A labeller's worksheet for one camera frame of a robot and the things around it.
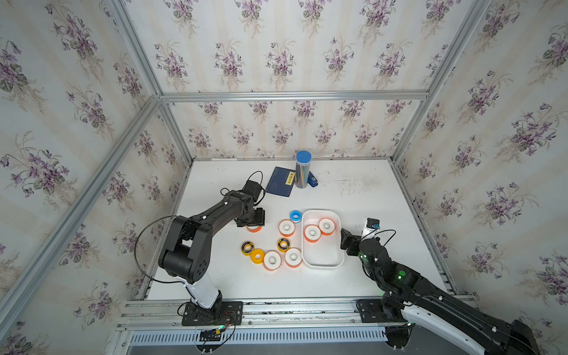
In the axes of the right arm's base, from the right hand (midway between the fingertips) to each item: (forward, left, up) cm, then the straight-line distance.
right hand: (353, 232), depth 81 cm
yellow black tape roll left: (-2, +41, -11) cm, 42 cm away
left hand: (+7, +37, -8) cm, 38 cm away
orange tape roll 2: (+4, +39, -8) cm, 40 cm away
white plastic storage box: (-4, +9, -11) cm, 15 cm away
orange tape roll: (+6, +25, -10) cm, 28 cm away
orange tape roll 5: (-6, +22, -10) cm, 25 cm away
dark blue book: (+33, +28, -11) cm, 45 cm away
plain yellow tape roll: (-6, +36, -11) cm, 38 cm away
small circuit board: (-31, +49, -13) cm, 60 cm away
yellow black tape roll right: (-1, +26, -10) cm, 28 cm away
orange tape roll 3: (+7, +8, -10) cm, 14 cm away
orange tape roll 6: (+4, +14, -9) cm, 17 cm away
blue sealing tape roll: (+13, +21, -11) cm, 27 cm away
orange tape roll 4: (-8, +30, -10) cm, 33 cm away
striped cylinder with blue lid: (+31, +18, +7) cm, 37 cm away
